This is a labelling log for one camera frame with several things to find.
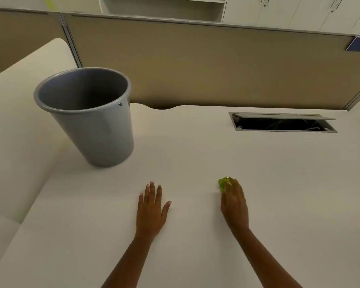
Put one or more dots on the person's right hand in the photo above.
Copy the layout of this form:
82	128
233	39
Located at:
235	206

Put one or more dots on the person's left hand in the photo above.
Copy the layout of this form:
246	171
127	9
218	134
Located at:
151	212

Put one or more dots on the grey plastic waste bin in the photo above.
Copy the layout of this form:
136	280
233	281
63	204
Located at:
102	137

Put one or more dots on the person's left forearm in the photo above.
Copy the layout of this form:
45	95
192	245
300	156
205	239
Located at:
129	266

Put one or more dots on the person's right forearm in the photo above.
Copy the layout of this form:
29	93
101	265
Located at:
264	263

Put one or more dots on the wide beige partition panel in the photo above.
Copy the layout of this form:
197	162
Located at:
228	65

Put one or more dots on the white cupboard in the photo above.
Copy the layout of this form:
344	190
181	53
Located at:
288	11

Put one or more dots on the white open shelf cabinet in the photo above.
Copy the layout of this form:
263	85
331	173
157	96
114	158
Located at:
168	8

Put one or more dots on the yellow-green tape strip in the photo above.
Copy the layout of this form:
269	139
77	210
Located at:
51	3

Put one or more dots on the white door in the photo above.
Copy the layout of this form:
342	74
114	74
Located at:
18	2

